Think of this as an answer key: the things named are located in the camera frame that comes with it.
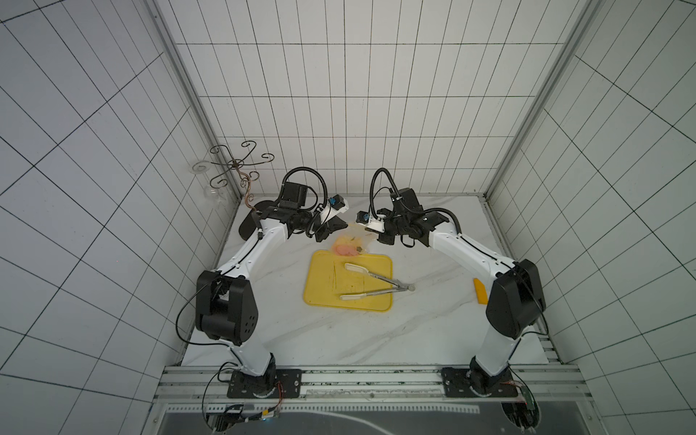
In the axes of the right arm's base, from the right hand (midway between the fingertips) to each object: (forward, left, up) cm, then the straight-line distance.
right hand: (374, 216), depth 88 cm
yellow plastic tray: (-16, +15, -17) cm, 28 cm away
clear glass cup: (+6, +56, +1) cm, 57 cm away
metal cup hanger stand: (+9, +44, +13) cm, 47 cm away
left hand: (-7, +11, +3) cm, 13 cm away
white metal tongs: (-17, -10, -15) cm, 25 cm away
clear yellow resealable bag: (-5, +7, -10) cm, 13 cm away
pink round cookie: (-6, +9, -11) cm, 16 cm away
